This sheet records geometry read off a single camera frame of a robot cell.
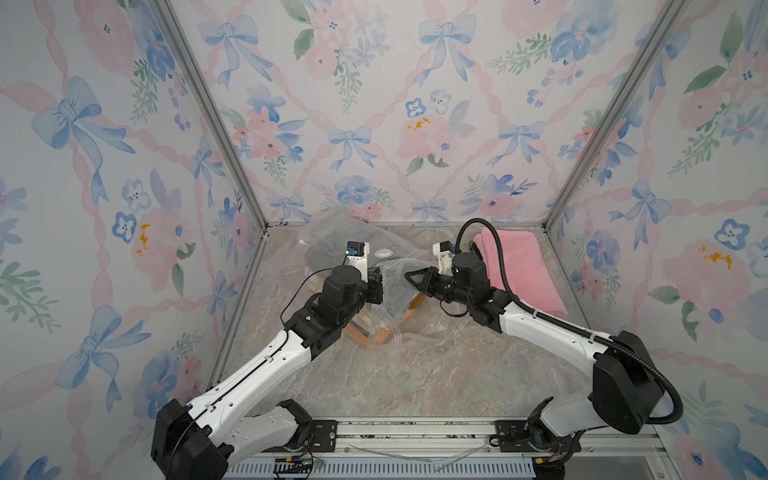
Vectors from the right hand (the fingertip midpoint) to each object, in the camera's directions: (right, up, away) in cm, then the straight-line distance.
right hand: (406, 275), depth 78 cm
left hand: (-6, +2, -4) cm, 8 cm away
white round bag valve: (-6, +6, +5) cm, 10 cm away
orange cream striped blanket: (-11, -15, +3) cm, 19 cm away
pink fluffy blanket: (+42, +1, +22) cm, 47 cm away
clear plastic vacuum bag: (-34, +9, +28) cm, 45 cm away
